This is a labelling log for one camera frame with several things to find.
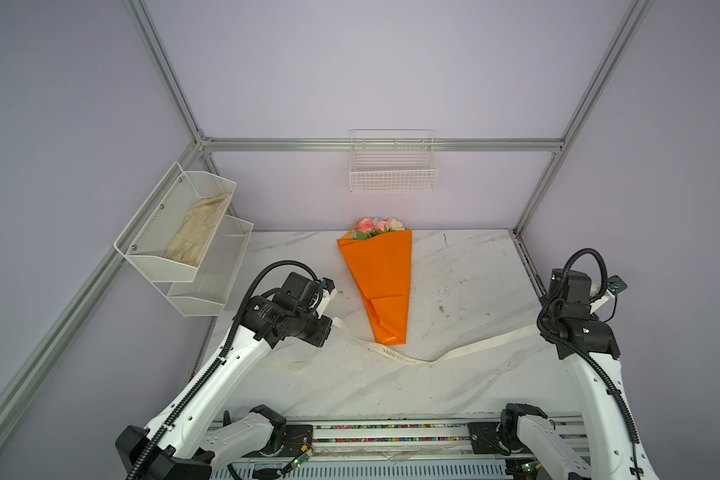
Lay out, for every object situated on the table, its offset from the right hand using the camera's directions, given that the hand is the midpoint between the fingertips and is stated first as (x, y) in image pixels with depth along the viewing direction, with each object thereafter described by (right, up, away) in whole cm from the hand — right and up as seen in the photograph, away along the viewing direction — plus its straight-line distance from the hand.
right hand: (568, 295), depth 70 cm
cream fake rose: (-37, +23, +48) cm, 65 cm away
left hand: (-59, -9, +2) cm, 60 cm away
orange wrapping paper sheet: (-43, +7, +38) cm, 58 cm away
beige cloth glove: (-95, +19, +11) cm, 97 cm away
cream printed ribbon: (-32, -21, +14) cm, 41 cm away
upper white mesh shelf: (-101, +14, +8) cm, 103 cm away
